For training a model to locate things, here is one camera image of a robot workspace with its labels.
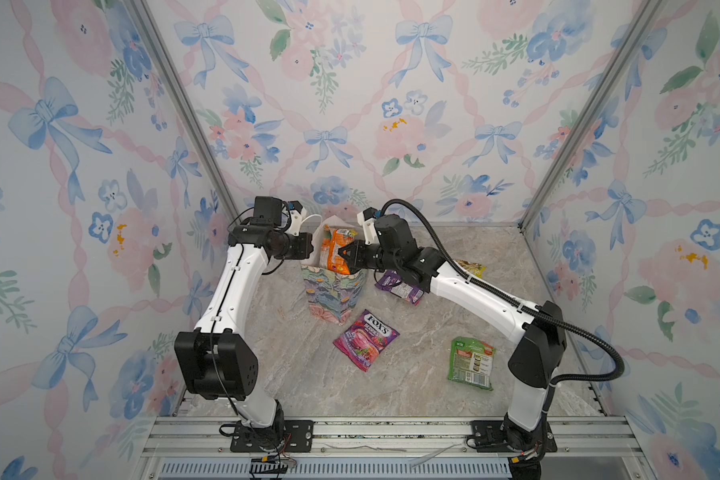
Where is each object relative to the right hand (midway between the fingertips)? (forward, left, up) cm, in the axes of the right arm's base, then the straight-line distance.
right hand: (337, 248), depth 76 cm
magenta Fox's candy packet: (-13, -7, -26) cm, 30 cm away
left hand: (+5, +8, -4) cm, 10 cm away
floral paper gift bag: (-6, +2, -13) cm, 14 cm away
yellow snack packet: (+11, -44, -23) cm, 51 cm away
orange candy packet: (+4, +1, -1) cm, 4 cm away
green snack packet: (-18, -38, -29) cm, 51 cm away
